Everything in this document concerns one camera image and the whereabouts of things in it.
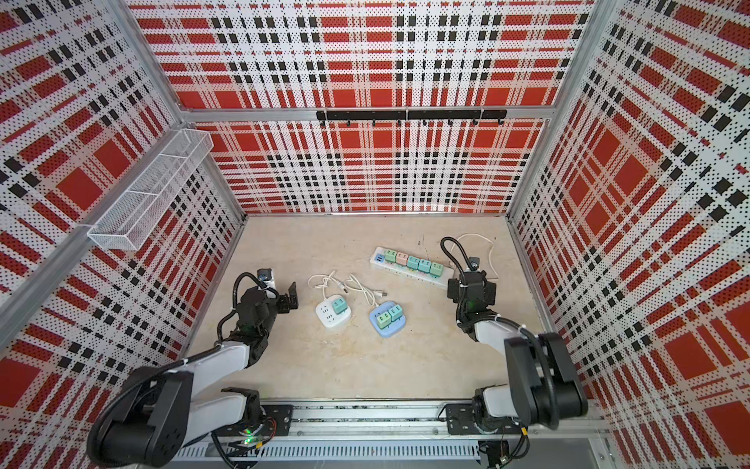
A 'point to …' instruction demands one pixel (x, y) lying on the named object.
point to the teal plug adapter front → (413, 262)
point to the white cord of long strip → (489, 252)
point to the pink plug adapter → (401, 258)
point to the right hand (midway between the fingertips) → (475, 280)
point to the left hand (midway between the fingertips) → (283, 283)
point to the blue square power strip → (396, 327)
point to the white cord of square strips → (352, 282)
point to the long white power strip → (378, 259)
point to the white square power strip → (327, 314)
